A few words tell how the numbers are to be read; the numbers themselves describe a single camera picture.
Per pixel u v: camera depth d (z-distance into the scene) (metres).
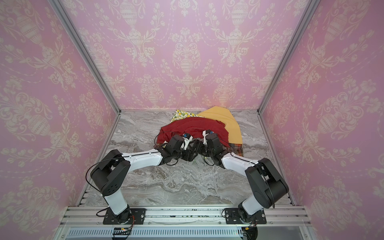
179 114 1.18
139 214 0.75
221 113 1.20
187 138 0.82
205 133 0.84
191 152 0.82
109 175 0.47
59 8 0.70
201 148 0.79
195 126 1.00
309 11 0.70
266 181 0.48
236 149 0.97
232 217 0.73
